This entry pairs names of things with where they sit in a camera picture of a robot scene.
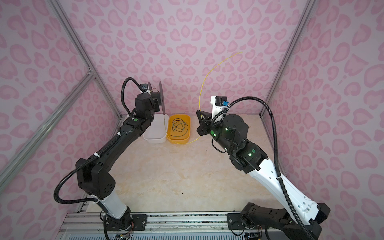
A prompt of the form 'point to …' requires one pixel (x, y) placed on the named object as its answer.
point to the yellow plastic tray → (187, 118)
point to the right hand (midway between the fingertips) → (196, 111)
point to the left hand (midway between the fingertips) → (150, 94)
